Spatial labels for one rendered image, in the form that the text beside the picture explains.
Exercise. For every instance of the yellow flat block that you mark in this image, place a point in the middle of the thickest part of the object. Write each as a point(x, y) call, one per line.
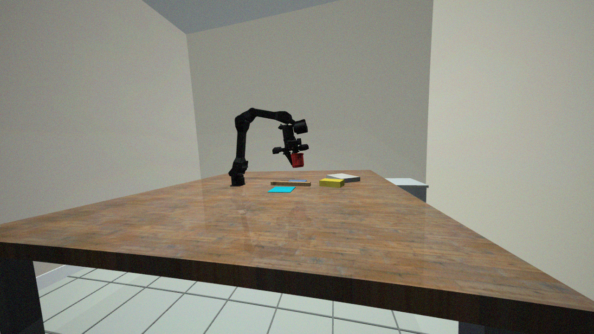
point(331, 183)

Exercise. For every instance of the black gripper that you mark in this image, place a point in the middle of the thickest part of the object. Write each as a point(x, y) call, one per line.
point(294, 150)

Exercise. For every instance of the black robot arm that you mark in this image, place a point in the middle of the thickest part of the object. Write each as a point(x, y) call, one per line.
point(242, 123)

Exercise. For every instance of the red cup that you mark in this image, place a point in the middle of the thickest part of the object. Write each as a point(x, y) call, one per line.
point(297, 160)

